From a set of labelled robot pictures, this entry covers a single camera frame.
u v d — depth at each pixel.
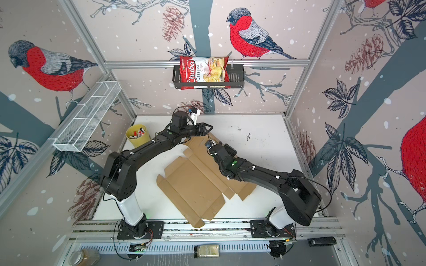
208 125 0.82
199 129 0.78
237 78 0.93
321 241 0.69
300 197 0.43
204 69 0.88
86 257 0.61
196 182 0.89
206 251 0.66
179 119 0.69
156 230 0.73
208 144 0.74
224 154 0.65
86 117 0.77
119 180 0.48
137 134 0.95
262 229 0.73
